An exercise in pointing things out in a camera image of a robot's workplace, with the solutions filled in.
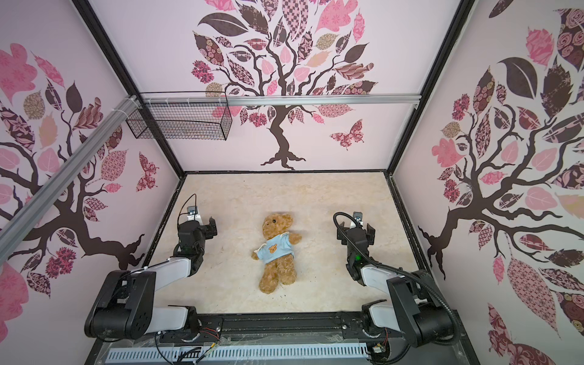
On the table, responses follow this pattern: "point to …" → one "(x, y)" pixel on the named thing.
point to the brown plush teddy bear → (283, 270)
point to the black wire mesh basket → (203, 115)
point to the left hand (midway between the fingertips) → (202, 221)
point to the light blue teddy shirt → (275, 247)
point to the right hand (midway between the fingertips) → (357, 221)
